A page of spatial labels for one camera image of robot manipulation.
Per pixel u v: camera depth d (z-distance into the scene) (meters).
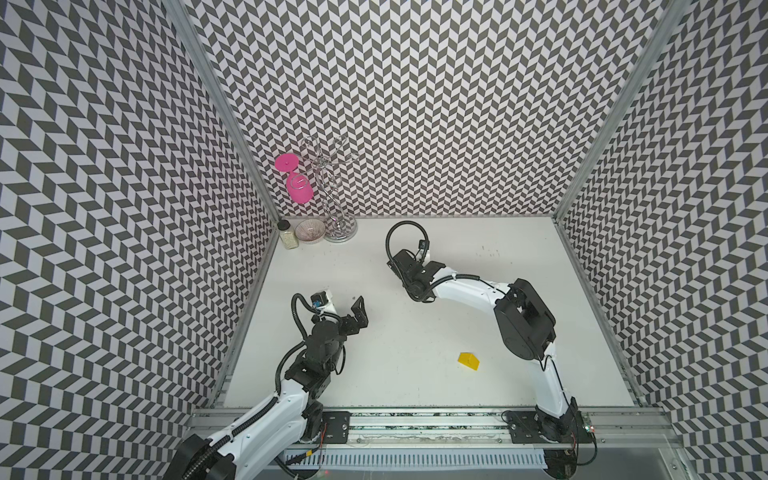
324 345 0.60
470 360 0.82
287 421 0.58
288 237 1.05
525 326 0.52
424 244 0.83
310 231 1.12
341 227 1.17
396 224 0.75
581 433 0.70
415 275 0.70
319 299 0.69
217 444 0.43
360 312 0.75
